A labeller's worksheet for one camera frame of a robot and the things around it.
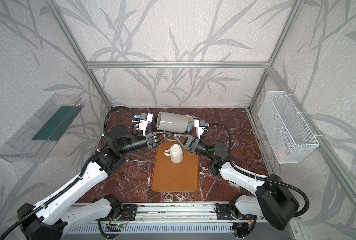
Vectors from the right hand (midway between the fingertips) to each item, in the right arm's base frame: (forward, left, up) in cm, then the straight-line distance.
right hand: (175, 133), depth 62 cm
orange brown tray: (-6, +7, -36) cm, 37 cm away
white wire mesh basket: (-2, -47, -2) cm, 47 cm away
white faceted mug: (+4, +2, -26) cm, 26 cm away
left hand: (-1, +2, +2) cm, 3 cm away
